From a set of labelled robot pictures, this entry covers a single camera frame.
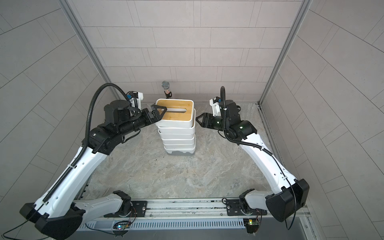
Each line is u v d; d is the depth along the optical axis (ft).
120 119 1.52
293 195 1.21
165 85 2.90
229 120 1.72
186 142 2.57
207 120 2.00
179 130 2.22
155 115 1.78
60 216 1.21
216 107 2.11
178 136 2.44
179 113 2.08
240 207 2.32
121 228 2.11
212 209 2.37
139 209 2.31
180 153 2.74
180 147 2.71
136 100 1.60
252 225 2.23
